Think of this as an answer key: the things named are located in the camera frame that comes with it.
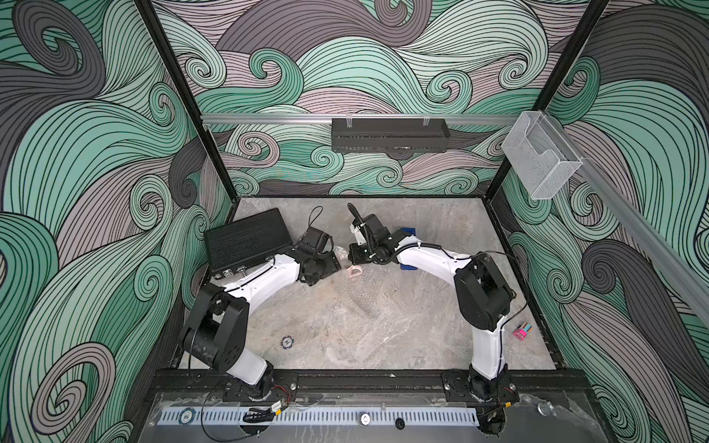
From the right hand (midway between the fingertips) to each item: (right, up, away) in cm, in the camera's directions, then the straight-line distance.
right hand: (345, 258), depth 91 cm
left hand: (-4, -2, -3) cm, 5 cm away
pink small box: (+54, -20, -10) cm, 58 cm away
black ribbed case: (-37, +5, +9) cm, 38 cm away
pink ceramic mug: (+3, -4, -1) cm, 5 cm away
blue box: (+25, +9, +10) cm, 29 cm away
